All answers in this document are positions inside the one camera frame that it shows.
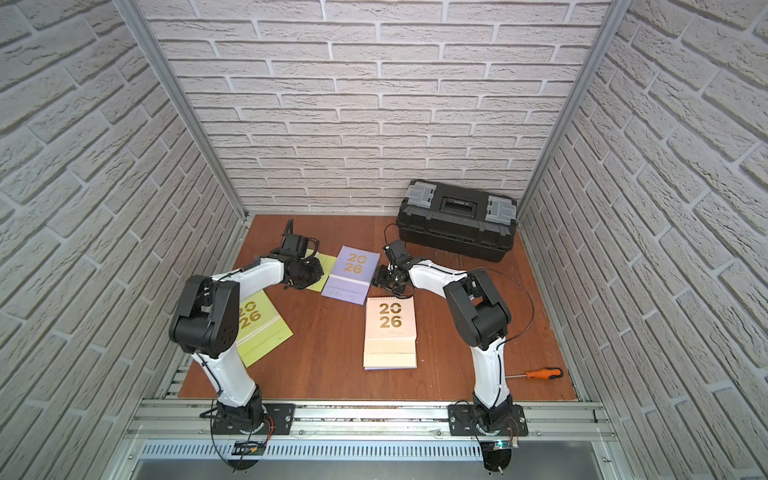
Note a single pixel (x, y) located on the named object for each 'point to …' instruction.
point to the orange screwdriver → (545, 373)
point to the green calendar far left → (327, 263)
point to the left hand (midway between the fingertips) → (326, 269)
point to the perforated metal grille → (225, 452)
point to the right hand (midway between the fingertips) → (379, 283)
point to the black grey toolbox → (461, 221)
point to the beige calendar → (390, 333)
